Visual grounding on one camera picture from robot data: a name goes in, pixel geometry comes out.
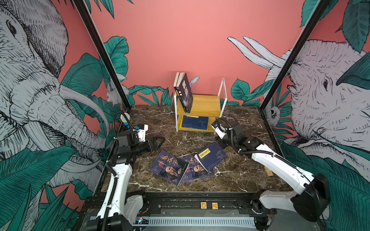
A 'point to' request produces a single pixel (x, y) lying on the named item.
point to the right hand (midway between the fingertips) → (216, 133)
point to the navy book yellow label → (194, 121)
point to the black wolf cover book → (184, 93)
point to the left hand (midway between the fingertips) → (160, 138)
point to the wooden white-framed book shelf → (205, 112)
